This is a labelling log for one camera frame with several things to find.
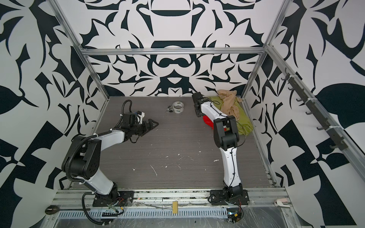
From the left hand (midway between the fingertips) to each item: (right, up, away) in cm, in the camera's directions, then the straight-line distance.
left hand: (155, 123), depth 92 cm
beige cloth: (+51, +12, +11) cm, 54 cm away
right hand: (+34, +9, +11) cm, 37 cm away
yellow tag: (+14, -40, -21) cm, 47 cm away
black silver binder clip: (+7, +9, +18) cm, 22 cm away
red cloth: (+35, +1, +8) cm, 36 cm away
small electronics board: (+43, -43, -21) cm, 64 cm away
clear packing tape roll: (+13, +11, +21) cm, 28 cm away
